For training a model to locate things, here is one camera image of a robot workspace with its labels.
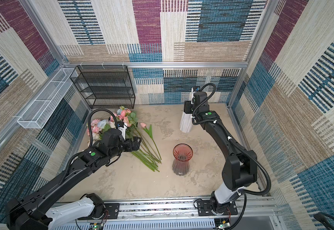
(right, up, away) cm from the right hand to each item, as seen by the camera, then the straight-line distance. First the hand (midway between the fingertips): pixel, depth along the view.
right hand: (191, 104), depth 86 cm
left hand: (-31, -19, -9) cm, 37 cm away
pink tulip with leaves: (-27, -18, +17) cm, 36 cm away
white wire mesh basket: (-77, +2, -8) cm, 78 cm away
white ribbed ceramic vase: (-3, -12, +4) cm, 13 cm away
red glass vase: (-6, -27, -10) cm, 29 cm away
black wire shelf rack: (-61, +16, +23) cm, 67 cm away
